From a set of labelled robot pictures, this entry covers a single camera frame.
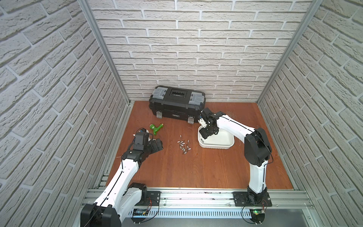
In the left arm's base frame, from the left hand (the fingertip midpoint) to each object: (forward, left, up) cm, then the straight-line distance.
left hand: (157, 142), depth 83 cm
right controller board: (-36, -54, -10) cm, 66 cm away
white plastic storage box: (+6, -43, -9) cm, 45 cm away
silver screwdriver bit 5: (+1, -20, -10) cm, 22 cm away
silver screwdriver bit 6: (0, -17, -11) cm, 20 cm away
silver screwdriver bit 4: (+1, -14, -10) cm, 17 cm away
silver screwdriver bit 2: (+6, -19, -10) cm, 22 cm away
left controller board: (-34, +7, -14) cm, 37 cm away
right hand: (+10, -33, -4) cm, 35 cm away
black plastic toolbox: (+28, -13, +4) cm, 31 cm away
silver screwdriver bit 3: (+3, -15, -10) cm, 18 cm away
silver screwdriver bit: (+5, -13, -10) cm, 17 cm away
